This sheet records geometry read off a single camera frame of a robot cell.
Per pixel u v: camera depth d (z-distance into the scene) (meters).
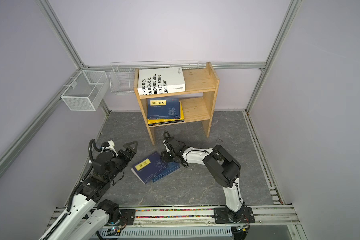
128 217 0.74
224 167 0.51
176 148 0.74
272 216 0.75
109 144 0.67
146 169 0.86
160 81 0.69
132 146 0.70
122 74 0.96
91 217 0.59
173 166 0.91
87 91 1.01
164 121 0.85
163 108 0.86
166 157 0.83
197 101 0.98
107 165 0.54
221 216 0.73
